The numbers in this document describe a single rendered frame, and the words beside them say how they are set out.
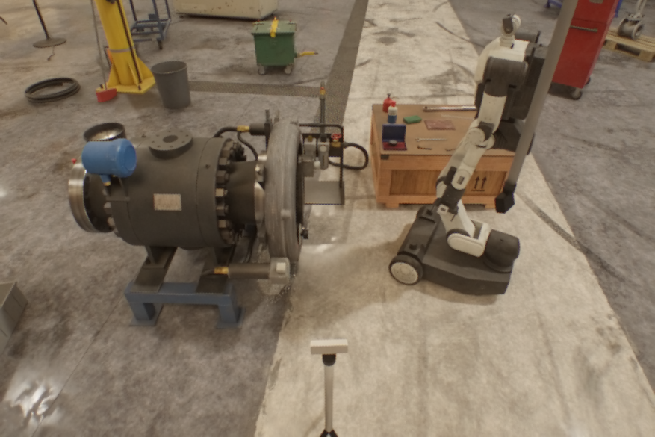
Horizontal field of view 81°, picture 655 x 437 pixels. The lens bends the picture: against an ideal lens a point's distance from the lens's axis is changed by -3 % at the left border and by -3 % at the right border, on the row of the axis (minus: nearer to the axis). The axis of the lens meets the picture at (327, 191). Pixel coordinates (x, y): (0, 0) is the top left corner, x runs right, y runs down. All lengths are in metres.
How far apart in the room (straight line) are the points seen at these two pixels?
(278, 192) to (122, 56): 3.93
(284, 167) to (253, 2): 6.20
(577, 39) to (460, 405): 4.13
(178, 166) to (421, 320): 1.51
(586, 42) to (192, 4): 6.45
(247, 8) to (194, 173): 6.15
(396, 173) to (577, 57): 3.04
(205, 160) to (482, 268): 1.63
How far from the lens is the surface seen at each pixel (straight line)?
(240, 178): 2.01
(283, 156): 1.78
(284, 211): 1.75
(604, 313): 2.79
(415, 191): 2.95
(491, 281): 2.42
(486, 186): 3.07
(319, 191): 3.10
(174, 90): 4.60
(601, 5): 5.18
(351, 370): 2.14
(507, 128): 2.01
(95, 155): 1.93
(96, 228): 2.35
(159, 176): 2.00
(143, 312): 2.42
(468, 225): 2.42
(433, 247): 2.50
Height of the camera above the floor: 1.88
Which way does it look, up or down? 37 degrees down
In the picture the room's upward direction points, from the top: straight up
